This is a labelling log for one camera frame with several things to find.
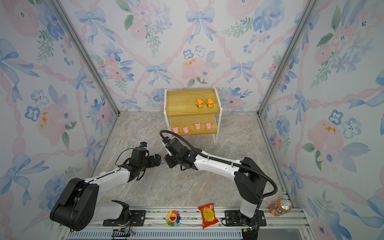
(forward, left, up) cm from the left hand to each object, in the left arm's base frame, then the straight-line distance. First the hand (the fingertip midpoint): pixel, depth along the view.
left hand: (154, 156), depth 92 cm
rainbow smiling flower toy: (-32, -14, -3) cm, 35 cm away
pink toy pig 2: (+13, -26, +14) cm, 32 cm away
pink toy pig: (+13, -33, +14) cm, 38 cm away
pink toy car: (-2, -5, -1) cm, 6 cm away
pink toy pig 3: (+10, -19, +14) cm, 26 cm away
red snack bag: (-33, -32, -2) cm, 45 cm away
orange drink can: (-29, -64, +7) cm, 70 cm away
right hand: (-4, -9, +8) cm, 13 cm away
